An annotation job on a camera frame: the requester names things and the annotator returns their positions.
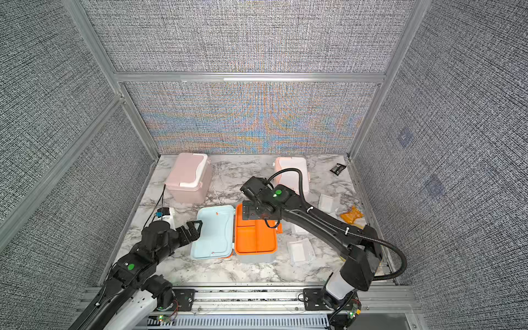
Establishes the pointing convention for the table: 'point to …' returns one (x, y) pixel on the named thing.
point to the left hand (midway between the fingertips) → (197, 224)
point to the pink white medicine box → (190, 180)
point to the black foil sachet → (338, 168)
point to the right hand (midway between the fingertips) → (255, 207)
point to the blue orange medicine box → (224, 234)
